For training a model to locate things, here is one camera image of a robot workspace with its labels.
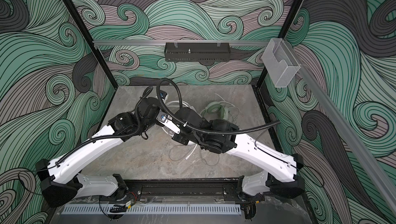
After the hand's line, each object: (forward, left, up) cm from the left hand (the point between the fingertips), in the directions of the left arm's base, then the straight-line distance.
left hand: (165, 109), depth 72 cm
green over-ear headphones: (+16, -28, -20) cm, 38 cm away
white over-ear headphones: (-12, -2, +1) cm, 12 cm away
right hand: (-11, -6, +6) cm, 14 cm away
